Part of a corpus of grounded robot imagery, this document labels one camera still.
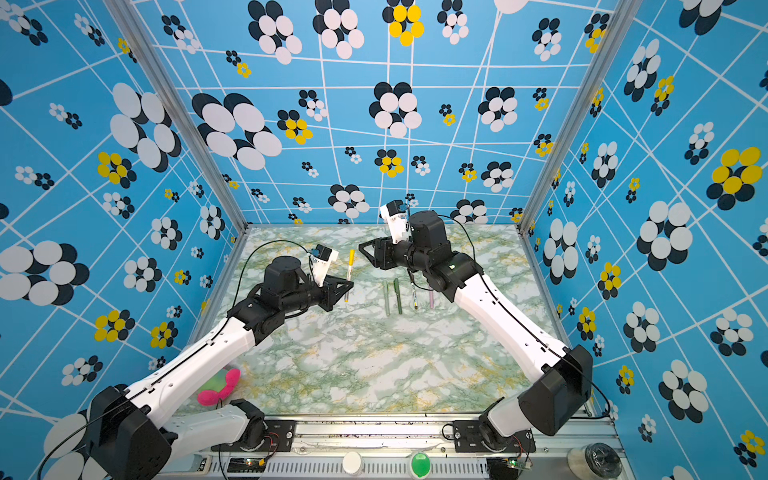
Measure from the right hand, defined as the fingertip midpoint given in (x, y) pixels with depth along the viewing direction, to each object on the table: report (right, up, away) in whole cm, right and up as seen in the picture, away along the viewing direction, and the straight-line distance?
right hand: (368, 246), depth 71 cm
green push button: (+12, -46, -9) cm, 48 cm away
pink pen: (+19, -16, +29) cm, 38 cm away
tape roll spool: (+49, -45, -9) cm, 67 cm away
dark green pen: (+7, -13, +31) cm, 34 cm away
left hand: (-4, -9, +4) cm, 11 cm away
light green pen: (+4, -17, +28) cm, 33 cm away
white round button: (-3, -47, -7) cm, 48 cm away
